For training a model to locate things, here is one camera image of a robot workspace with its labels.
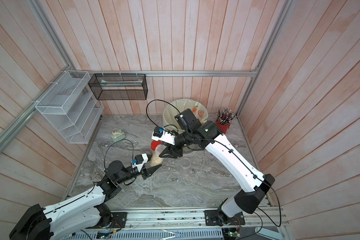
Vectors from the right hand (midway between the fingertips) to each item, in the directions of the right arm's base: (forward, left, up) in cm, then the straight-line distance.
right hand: (162, 148), depth 65 cm
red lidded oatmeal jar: (+15, +8, -19) cm, 25 cm away
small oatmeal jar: (-4, +3, -4) cm, 6 cm away
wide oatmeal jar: (+3, -11, -20) cm, 23 cm away
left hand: (-1, +3, -10) cm, 10 cm away
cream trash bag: (+33, -6, -6) cm, 34 cm away
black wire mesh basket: (+54, +36, -5) cm, 65 cm away
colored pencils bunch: (+35, -38, -16) cm, 54 cm away
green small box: (+25, +36, -24) cm, 50 cm away
